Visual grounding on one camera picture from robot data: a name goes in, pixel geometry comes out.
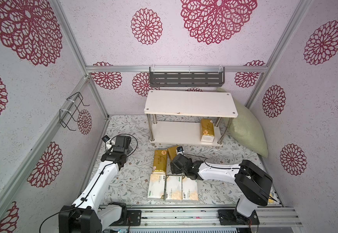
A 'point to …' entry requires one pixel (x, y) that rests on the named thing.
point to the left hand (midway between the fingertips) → (120, 150)
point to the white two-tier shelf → (199, 103)
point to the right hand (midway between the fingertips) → (175, 162)
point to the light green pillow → (245, 129)
